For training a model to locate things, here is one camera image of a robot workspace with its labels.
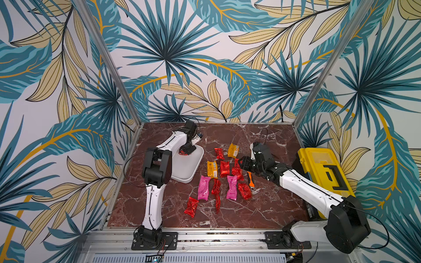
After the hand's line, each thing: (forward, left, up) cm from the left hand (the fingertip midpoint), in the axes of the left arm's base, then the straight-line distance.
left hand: (185, 149), depth 101 cm
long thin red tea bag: (-32, -20, -1) cm, 38 cm away
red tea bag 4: (-12, -24, -1) cm, 27 cm away
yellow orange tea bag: (-15, -17, -1) cm, 22 cm away
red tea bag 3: (-2, -21, -1) cm, 21 cm away
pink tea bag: (-24, -12, -1) cm, 27 cm away
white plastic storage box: (-11, 0, -2) cm, 11 cm away
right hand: (-14, -31, +10) cm, 35 cm away
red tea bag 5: (-24, -34, -2) cm, 42 cm away
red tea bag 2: (-32, -7, -1) cm, 33 cm away
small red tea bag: (-25, -19, -1) cm, 31 cm away
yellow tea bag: (+1, -30, -1) cm, 30 cm away
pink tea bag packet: (-26, -27, -1) cm, 38 cm away
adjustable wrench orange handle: (-18, -38, -3) cm, 42 cm away
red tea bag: (-3, +1, +1) cm, 4 cm away
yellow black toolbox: (-20, -69, +14) cm, 73 cm away
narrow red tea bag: (-14, -30, 0) cm, 33 cm away
